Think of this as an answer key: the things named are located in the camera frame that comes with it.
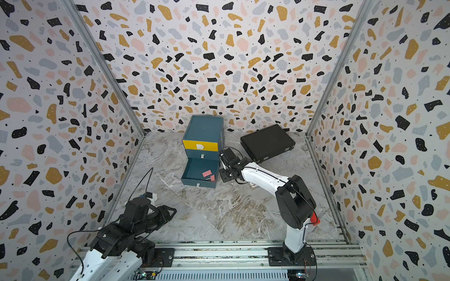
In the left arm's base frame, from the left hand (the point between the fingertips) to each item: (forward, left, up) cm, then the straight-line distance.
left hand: (176, 212), depth 73 cm
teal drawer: (+32, -8, -1) cm, 33 cm away
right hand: (+21, -20, -5) cm, 29 cm away
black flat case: (+46, -43, -8) cm, 64 cm away
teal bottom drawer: (+27, 0, -13) cm, 30 cm away
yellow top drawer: (+32, -7, +6) cm, 34 cm away
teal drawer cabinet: (+43, -9, +7) cm, 45 cm away
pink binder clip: (+23, -12, -12) cm, 29 cm away
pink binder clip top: (+27, -9, -12) cm, 31 cm away
